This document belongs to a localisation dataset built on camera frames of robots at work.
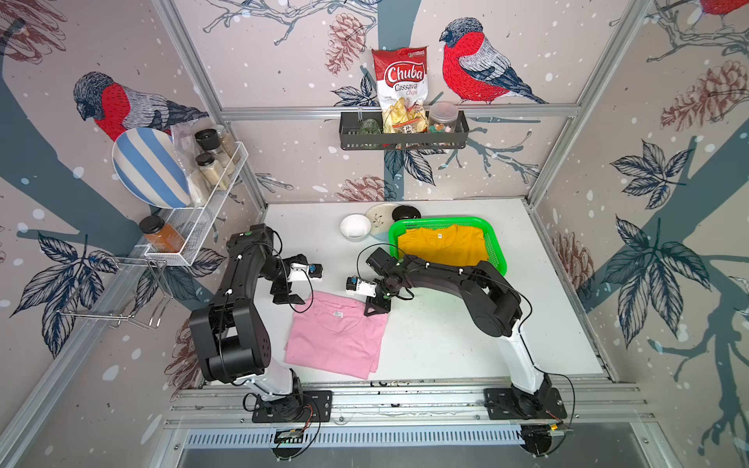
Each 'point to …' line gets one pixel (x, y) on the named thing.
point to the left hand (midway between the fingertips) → (303, 273)
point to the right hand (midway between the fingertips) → (368, 307)
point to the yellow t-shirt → (453, 245)
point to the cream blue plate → (381, 218)
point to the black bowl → (405, 212)
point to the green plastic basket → (495, 257)
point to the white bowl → (355, 227)
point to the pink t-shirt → (332, 332)
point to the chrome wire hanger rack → (158, 269)
